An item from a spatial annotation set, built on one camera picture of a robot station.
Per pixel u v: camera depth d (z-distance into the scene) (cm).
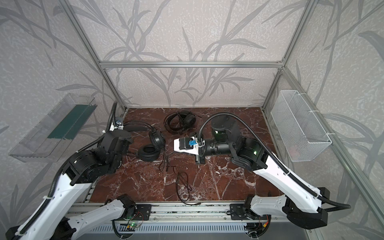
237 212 73
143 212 74
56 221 38
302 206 38
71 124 64
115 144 44
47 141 63
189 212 75
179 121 111
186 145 37
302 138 62
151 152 69
